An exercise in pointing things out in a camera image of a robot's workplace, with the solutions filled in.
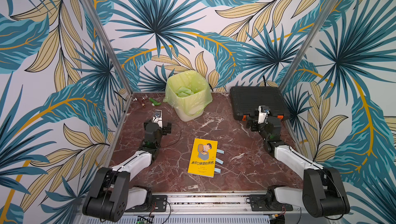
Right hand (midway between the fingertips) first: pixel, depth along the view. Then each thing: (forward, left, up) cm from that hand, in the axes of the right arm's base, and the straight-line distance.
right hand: (255, 115), depth 88 cm
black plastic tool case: (+20, -1, -10) cm, 23 cm away
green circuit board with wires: (-46, +60, -18) cm, 78 cm away
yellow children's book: (-19, +31, -14) cm, 39 cm away
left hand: (-1, +54, -1) cm, 54 cm away
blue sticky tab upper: (-14, +20, -15) cm, 29 cm away
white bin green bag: (+20, +39, -1) cm, 44 cm away
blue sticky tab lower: (-25, +23, -15) cm, 37 cm away
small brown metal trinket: (+21, +71, -13) cm, 75 cm away
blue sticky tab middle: (-19, +21, -16) cm, 33 cm away
